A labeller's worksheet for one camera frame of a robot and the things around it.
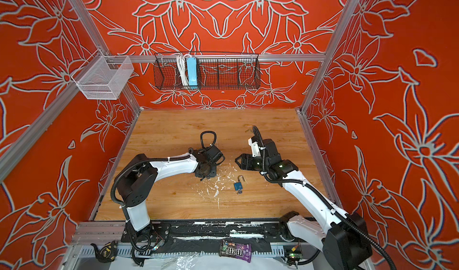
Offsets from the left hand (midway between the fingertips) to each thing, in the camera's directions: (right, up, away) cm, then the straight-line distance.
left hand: (212, 172), depth 91 cm
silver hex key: (+21, +22, +19) cm, 35 cm away
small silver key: (+14, -8, -7) cm, 17 cm away
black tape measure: (-39, -25, -24) cm, 52 cm away
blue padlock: (+13, -5, -5) cm, 15 cm away
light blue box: (-11, +52, -1) cm, 53 cm away
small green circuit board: (+35, -27, -22) cm, 50 cm away
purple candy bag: (+9, -24, -22) cm, 34 cm away
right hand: (+13, +9, -12) cm, 20 cm away
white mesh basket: (-58, +50, +1) cm, 77 cm away
